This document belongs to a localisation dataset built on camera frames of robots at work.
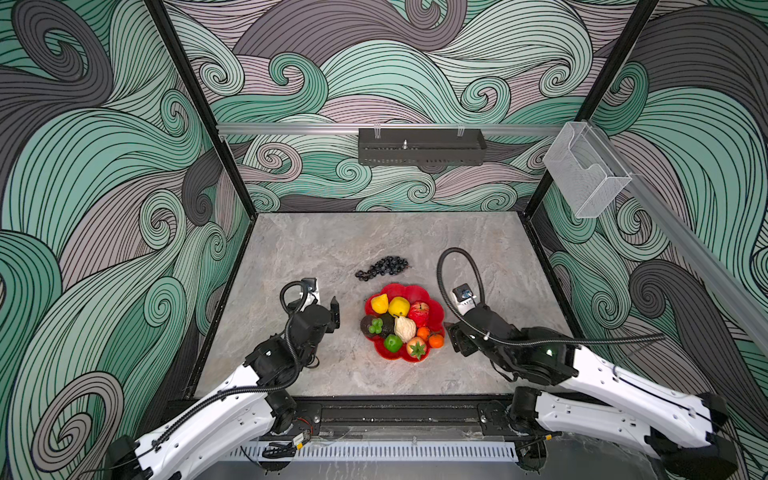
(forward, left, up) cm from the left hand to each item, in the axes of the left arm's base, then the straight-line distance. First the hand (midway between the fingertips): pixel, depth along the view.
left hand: (322, 297), depth 77 cm
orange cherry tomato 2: (-8, -31, -9) cm, 33 cm away
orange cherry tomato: (-3, -28, -13) cm, 32 cm away
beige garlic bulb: (-3, -22, -10) cm, 25 cm away
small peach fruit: (-9, -25, -10) cm, 29 cm away
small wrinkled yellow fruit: (+4, -15, -10) cm, 19 cm away
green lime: (-8, -19, -10) cm, 23 cm away
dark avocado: (-3, -18, -12) cm, 22 cm away
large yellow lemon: (+3, -21, -11) cm, 24 cm away
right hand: (-7, -34, +2) cm, 35 cm away
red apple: (+1, -27, -10) cm, 29 cm away
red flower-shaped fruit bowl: (+9, -26, -13) cm, 31 cm away
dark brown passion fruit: (-3, -12, -8) cm, 14 cm away
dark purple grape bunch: (+20, -19, -13) cm, 31 cm away
